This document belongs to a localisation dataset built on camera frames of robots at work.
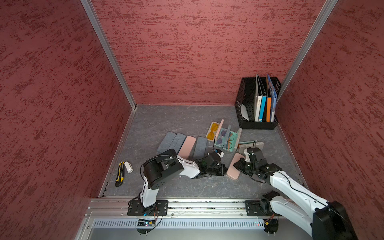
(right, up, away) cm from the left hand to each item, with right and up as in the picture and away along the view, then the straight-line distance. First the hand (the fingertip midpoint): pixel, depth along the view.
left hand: (227, 173), depth 85 cm
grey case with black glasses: (-31, +17, +10) cm, 36 cm away
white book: (+19, +44, +3) cm, 48 cm away
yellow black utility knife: (-62, -1, -2) cm, 62 cm away
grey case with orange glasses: (+8, +18, +15) cm, 25 cm away
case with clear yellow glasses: (-16, +11, +7) cm, 21 cm away
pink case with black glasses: (+2, +2, -3) cm, 4 cm away
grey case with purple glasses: (+1, +19, +15) cm, 24 cm away
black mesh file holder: (+22, +44, +35) cm, 61 cm away
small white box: (-58, +4, -1) cm, 58 cm away
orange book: (+28, +38, +7) cm, 48 cm away
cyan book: (+23, +44, +2) cm, 49 cm away
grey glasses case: (-38, +17, +10) cm, 43 cm away
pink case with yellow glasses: (-6, +24, +19) cm, 31 cm away
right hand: (+4, +3, 0) cm, 5 cm away
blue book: (+27, +44, 0) cm, 52 cm away
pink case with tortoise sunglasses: (-24, +13, +9) cm, 29 cm away
